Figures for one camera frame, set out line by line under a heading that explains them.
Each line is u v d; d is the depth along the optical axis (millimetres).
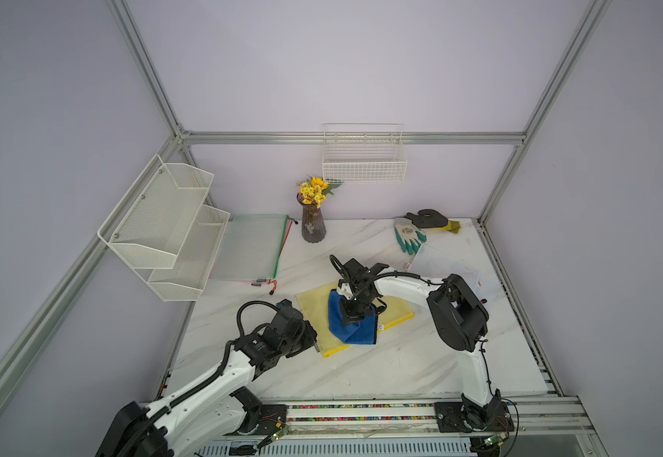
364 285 704
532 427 730
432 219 1220
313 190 956
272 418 729
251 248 1174
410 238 1119
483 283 1021
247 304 733
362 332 864
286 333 622
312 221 1046
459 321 530
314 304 946
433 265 1050
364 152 947
